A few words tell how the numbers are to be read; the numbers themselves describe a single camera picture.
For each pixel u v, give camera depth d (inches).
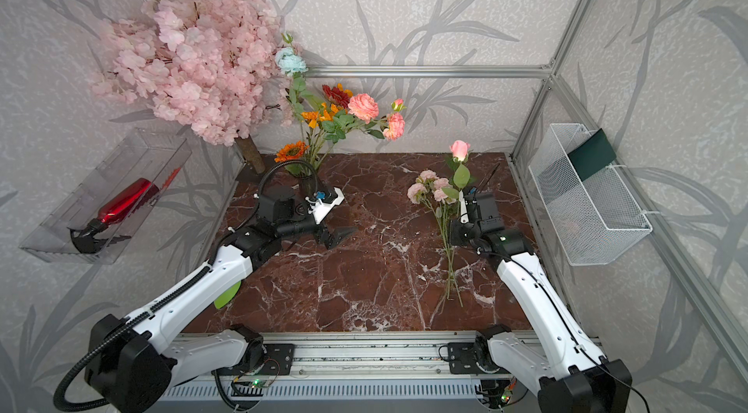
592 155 29.0
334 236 26.4
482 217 22.4
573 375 14.8
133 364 15.0
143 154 30.8
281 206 23.1
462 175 29.1
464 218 24.3
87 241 22.9
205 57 26.3
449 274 34.9
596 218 23.3
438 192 40.0
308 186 36.9
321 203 24.9
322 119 31.7
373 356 29.7
